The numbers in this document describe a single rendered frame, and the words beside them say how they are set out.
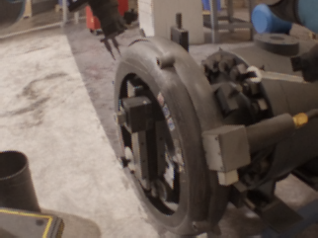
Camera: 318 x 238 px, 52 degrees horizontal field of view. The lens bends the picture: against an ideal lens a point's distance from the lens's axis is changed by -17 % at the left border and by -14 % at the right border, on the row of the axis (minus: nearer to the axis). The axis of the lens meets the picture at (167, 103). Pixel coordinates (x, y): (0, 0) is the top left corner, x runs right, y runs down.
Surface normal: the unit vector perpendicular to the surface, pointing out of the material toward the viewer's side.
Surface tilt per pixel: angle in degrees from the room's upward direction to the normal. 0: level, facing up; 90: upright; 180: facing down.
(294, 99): 57
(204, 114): 53
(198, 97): 46
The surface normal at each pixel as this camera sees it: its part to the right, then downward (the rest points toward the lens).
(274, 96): 0.31, -0.32
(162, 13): 0.33, 0.34
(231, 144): 0.38, -0.06
